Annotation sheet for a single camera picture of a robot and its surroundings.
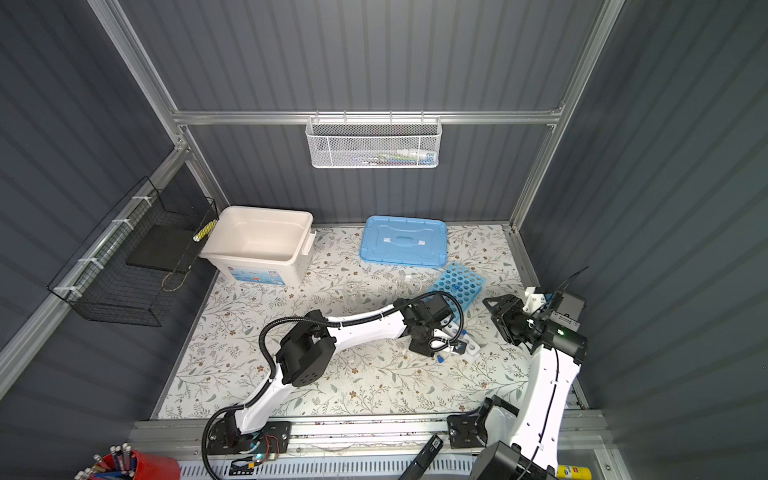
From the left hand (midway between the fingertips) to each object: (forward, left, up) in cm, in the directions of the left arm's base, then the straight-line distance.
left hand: (435, 338), depth 89 cm
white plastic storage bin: (+41, +61, 0) cm, 73 cm away
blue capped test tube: (-6, -1, -1) cm, 6 cm away
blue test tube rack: (+16, -10, +5) cm, 20 cm away
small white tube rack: (-6, -9, +4) cm, 11 cm away
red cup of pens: (-28, +70, +10) cm, 76 cm away
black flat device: (-31, +9, +3) cm, 32 cm away
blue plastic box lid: (+41, +6, 0) cm, 41 cm away
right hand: (-2, -12, +19) cm, 23 cm away
